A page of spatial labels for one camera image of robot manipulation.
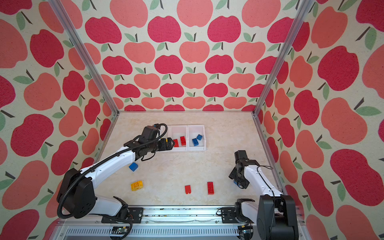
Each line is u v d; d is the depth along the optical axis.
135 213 0.75
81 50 0.85
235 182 0.77
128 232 0.69
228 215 0.73
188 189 0.82
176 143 0.99
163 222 0.73
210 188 0.84
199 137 1.04
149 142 0.61
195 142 1.01
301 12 0.71
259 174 0.54
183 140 1.01
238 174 0.71
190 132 1.00
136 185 0.81
